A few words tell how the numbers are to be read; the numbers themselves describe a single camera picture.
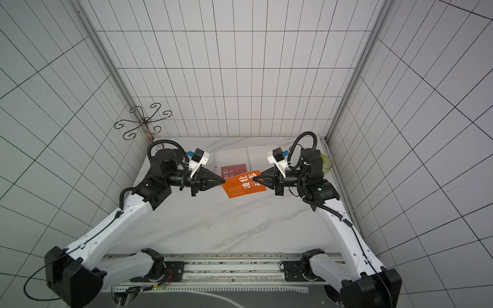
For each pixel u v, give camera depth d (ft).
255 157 3.59
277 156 1.78
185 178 1.90
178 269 2.39
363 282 1.21
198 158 1.81
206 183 1.97
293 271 2.38
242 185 2.08
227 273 2.44
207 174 1.96
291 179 1.89
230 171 3.33
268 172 1.97
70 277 1.19
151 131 3.90
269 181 1.96
